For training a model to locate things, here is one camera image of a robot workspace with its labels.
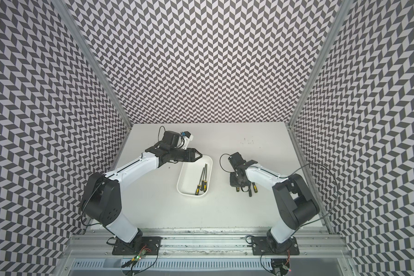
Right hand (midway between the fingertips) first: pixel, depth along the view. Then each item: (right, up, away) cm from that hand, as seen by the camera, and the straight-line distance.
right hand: (237, 185), depth 90 cm
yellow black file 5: (+9, 0, -1) cm, 9 cm away
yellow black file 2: (-20, 0, -1) cm, 20 cm away
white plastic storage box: (-26, +5, +4) cm, 27 cm away
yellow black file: (-19, +2, +1) cm, 19 cm away
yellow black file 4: (+6, -2, -3) cm, 7 cm away
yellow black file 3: (0, -1, -2) cm, 2 cm away
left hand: (-20, +16, -4) cm, 26 cm away
